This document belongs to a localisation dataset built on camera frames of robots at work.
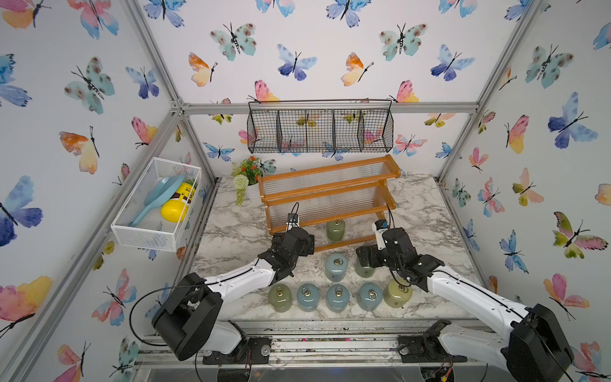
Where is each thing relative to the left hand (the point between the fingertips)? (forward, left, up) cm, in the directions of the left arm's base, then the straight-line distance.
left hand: (302, 233), depth 88 cm
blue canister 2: (-22, -12, -4) cm, 25 cm away
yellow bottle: (-3, +35, +21) cm, 41 cm away
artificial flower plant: (+28, +24, +3) cm, 37 cm away
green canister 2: (-12, -22, -7) cm, 26 cm away
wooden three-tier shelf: (+24, -16, -12) cm, 31 cm away
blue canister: (-22, -2, -4) cm, 22 cm away
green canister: (-22, +7, -4) cm, 23 cm away
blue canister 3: (-22, -22, -3) cm, 31 cm away
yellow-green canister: (-22, -31, -4) cm, 38 cm away
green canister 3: (+3, -13, -3) cm, 14 cm away
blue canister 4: (-12, -12, -3) cm, 17 cm away
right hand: (-6, -24, +1) cm, 25 cm away
